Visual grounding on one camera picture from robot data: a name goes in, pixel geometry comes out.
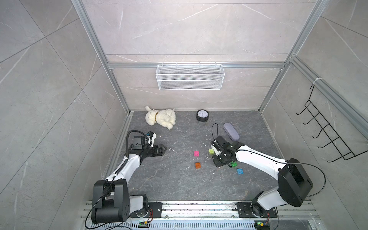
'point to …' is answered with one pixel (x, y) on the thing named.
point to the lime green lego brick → (211, 151)
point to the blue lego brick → (240, 171)
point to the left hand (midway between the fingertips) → (160, 146)
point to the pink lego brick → (196, 153)
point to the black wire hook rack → (346, 153)
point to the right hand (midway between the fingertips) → (217, 161)
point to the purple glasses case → (231, 131)
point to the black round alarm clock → (202, 115)
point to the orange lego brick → (198, 165)
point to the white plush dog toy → (166, 118)
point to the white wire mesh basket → (189, 77)
